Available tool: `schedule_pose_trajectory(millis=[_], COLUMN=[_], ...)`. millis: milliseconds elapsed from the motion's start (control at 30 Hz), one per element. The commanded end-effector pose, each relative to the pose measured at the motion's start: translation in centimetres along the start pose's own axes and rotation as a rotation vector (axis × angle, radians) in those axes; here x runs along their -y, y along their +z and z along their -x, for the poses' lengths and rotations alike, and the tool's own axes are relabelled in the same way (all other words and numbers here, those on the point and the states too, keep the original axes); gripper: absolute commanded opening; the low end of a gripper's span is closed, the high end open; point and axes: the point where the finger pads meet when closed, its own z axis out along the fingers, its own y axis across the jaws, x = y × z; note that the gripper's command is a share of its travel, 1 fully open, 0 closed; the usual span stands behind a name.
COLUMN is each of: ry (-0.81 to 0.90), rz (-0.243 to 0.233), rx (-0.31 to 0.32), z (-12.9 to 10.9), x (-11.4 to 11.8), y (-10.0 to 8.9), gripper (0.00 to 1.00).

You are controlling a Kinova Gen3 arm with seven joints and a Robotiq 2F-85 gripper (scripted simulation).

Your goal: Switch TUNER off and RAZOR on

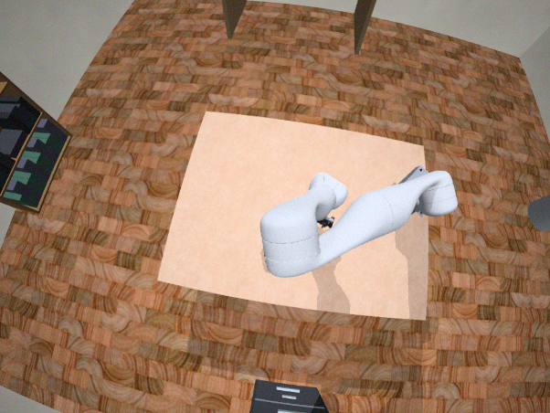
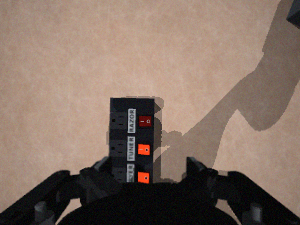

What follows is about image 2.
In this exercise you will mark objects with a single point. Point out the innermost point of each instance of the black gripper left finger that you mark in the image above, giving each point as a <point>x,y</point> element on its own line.
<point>45,203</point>

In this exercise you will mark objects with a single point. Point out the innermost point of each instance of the black power strip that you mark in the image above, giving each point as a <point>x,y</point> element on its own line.
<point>131,139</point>

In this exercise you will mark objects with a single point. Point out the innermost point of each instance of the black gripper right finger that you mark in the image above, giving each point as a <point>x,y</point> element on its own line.
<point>252,206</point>

